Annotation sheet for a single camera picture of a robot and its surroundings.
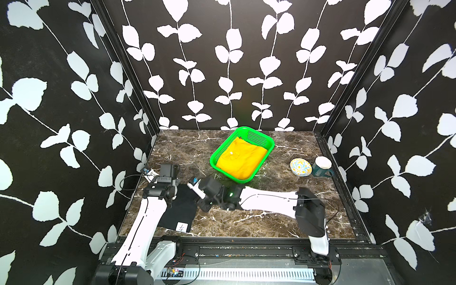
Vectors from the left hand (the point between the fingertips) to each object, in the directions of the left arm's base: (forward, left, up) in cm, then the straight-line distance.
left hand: (165, 181), depth 79 cm
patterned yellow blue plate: (+14, -71, -14) cm, 74 cm away
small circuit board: (-33, -5, -15) cm, 37 cm away
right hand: (-6, -14, -2) cm, 16 cm away
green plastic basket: (+36, -45, -10) cm, 59 cm away
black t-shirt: (-9, -4, -19) cm, 22 cm away
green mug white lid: (+8, -78, -5) cm, 79 cm away
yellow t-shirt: (+19, -36, -11) cm, 43 cm away
